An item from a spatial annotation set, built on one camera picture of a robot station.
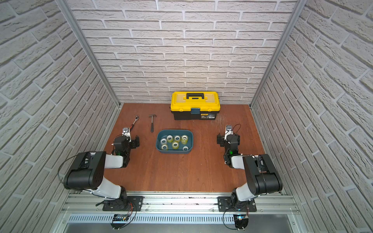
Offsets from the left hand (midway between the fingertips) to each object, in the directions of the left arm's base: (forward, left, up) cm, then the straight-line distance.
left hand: (130, 133), depth 94 cm
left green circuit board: (-45, -4, -10) cm, 46 cm away
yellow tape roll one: (-1, -26, -4) cm, 26 cm away
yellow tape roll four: (-7, -25, -5) cm, 26 cm away
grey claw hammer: (+12, -12, -6) cm, 18 cm away
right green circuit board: (-47, -66, -7) cm, 81 cm away
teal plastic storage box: (+2, -22, -3) cm, 22 cm away
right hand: (-1, -66, +2) cm, 66 cm away
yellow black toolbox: (+17, -44, +10) cm, 48 cm away
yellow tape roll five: (-1, -31, -4) cm, 32 cm away
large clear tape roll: (-5, -22, -5) cm, 23 cm away
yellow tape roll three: (-7, -30, -3) cm, 31 cm away
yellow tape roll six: (-1, -36, -4) cm, 36 cm away
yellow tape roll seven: (-8, -37, -5) cm, 38 cm away
